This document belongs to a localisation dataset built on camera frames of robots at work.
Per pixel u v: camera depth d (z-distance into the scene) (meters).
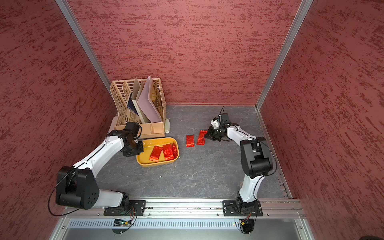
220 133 0.76
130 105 1.01
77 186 0.42
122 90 0.96
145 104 0.92
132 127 0.70
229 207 0.74
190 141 0.97
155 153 0.90
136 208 0.75
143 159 0.87
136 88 0.97
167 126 1.03
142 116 0.92
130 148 0.71
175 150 0.90
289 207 0.76
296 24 0.77
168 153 0.92
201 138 0.95
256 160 0.50
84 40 0.83
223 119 0.79
